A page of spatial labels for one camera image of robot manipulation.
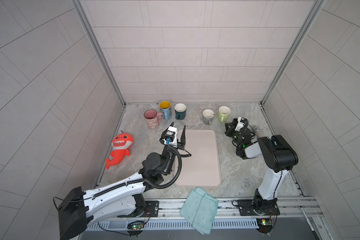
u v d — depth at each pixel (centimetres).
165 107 102
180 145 56
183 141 57
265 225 68
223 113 100
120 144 86
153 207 71
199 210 70
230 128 92
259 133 96
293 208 73
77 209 39
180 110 100
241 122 84
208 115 103
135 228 65
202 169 83
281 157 50
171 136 49
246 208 71
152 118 94
